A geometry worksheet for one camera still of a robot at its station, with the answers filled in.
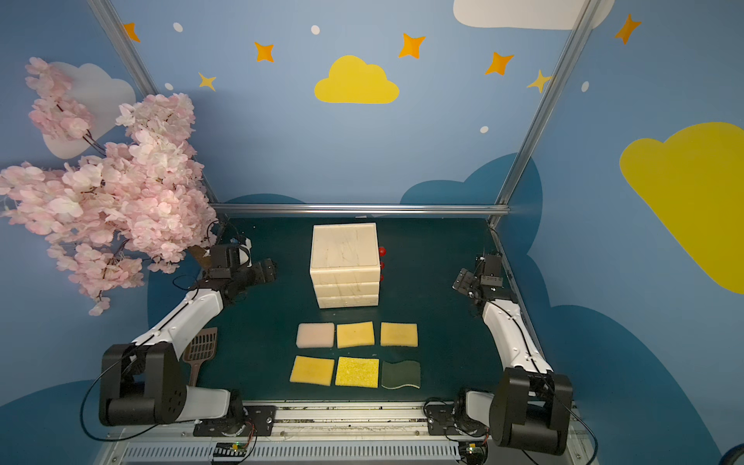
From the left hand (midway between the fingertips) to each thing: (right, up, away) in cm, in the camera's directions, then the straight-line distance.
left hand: (262, 264), depth 90 cm
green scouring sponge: (+42, -31, -9) cm, 53 cm away
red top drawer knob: (+38, +4, -4) cm, 38 cm away
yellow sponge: (+30, -22, -2) cm, 37 cm away
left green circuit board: (-2, -47, -17) cm, 50 cm away
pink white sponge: (+16, -22, -1) cm, 27 cm away
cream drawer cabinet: (+27, 0, -10) cm, 29 cm away
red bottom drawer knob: (+38, -4, -6) cm, 38 cm away
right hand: (+68, -5, -3) cm, 68 cm away
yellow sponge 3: (+18, -30, -8) cm, 36 cm away
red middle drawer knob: (+38, 0, -10) cm, 39 cm away
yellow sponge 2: (+43, -22, -2) cm, 48 cm away
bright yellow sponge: (+31, -31, -8) cm, 45 cm away
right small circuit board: (+61, -47, -17) cm, 78 cm away
